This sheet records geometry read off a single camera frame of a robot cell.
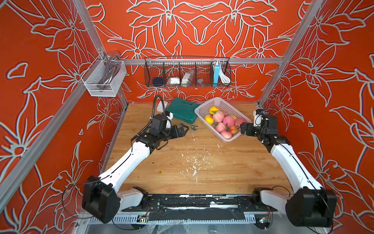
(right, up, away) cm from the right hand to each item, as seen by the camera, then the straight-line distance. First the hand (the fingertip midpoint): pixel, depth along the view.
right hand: (246, 124), depth 82 cm
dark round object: (-54, +28, +15) cm, 63 cm away
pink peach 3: (-8, -8, +10) cm, 15 cm away
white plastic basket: (-21, +9, +26) cm, 35 cm away
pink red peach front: (+2, +1, +16) cm, 16 cm away
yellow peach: (-15, +10, +25) cm, 30 cm away
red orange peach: (-3, -5, +13) cm, 14 cm away
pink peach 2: (-6, +2, +13) cm, 14 cm away
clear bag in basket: (-34, +29, +10) cm, 45 cm away
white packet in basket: (-41, +27, +5) cm, 50 cm away
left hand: (-37, -2, -4) cm, 37 cm away
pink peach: (-13, +4, +14) cm, 20 cm away
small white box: (-56, +12, +33) cm, 66 cm away
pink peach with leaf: (-11, -3, +15) cm, 19 cm away
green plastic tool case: (-37, +10, +39) cm, 55 cm away
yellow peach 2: (-19, +2, +18) cm, 26 cm away
